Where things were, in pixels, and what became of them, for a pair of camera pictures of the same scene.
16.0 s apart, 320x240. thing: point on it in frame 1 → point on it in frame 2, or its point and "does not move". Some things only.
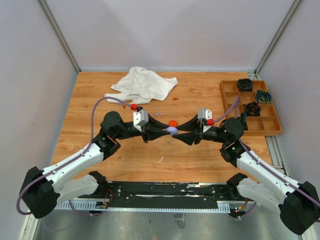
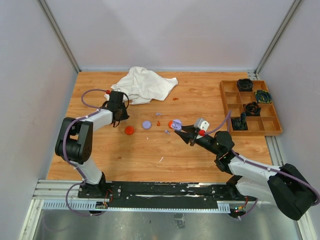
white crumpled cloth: (141, 86) does not move
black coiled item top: (245, 84) does not move
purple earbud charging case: (173, 130) → (176, 125)
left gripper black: (149, 134) → (125, 116)
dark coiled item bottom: (243, 120) does not move
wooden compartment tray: (261, 118) does not move
